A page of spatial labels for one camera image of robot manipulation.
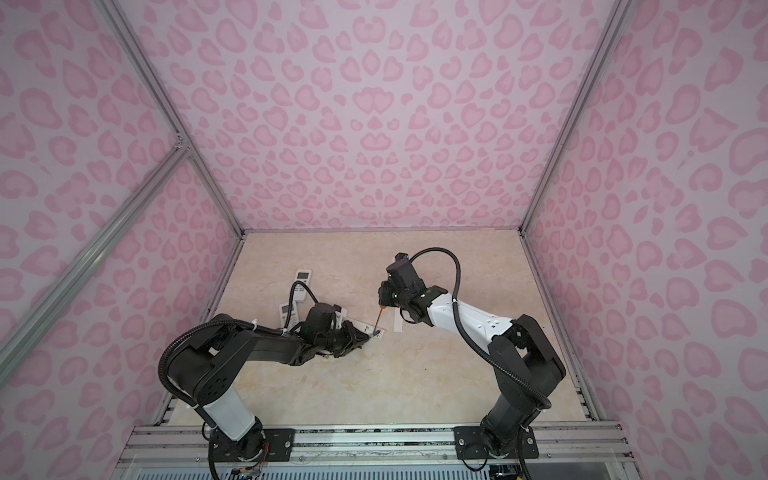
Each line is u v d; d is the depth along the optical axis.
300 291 0.86
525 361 0.45
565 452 0.72
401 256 0.80
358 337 0.90
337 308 0.90
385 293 0.77
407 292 0.68
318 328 0.74
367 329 0.92
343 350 0.83
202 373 0.46
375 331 0.90
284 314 0.95
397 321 0.95
